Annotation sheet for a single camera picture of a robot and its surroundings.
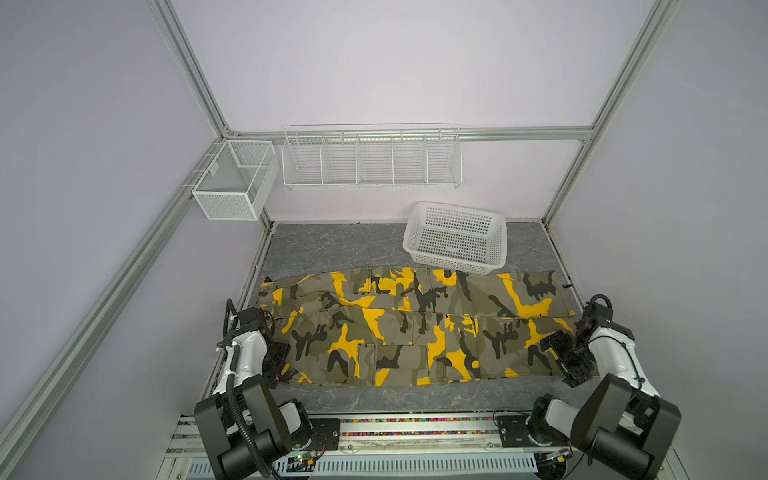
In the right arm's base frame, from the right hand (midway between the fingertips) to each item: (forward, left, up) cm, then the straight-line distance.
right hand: (557, 364), depth 82 cm
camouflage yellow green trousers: (+12, +40, -1) cm, 42 cm away
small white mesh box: (+53, +101, +22) cm, 116 cm away
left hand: (-1, +77, 0) cm, 77 cm away
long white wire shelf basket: (+58, +53, +29) cm, 84 cm away
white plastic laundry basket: (+50, +22, -2) cm, 54 cm away
